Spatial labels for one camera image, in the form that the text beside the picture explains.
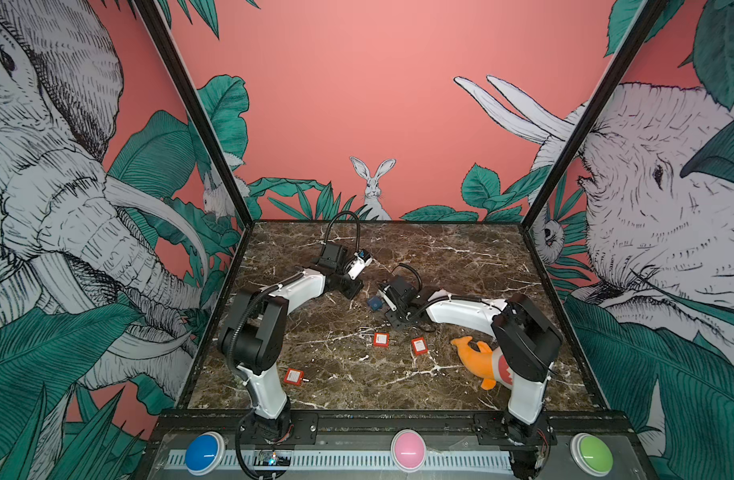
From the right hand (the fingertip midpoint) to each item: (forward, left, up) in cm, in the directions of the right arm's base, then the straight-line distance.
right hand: (392, 312), depth 92 cm
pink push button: (-36, -3, -1) cm, 36 cm away
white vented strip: (-38, +20, -2) cm, 43 cm away
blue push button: (-37, +45, -1) cm, 59 cm away
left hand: (+9, +10, +5) cm, 15 cm away
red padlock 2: (-10, -8, -2) cm, 13 cm away
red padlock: (-8, +3, -2) cm, 9 cm away
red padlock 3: (-19, +27, 0) cm, 34 cm away
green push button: (-36, -46, -1) cm, 59 cm away
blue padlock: (+4, +5, -2) cm, 7 cm away
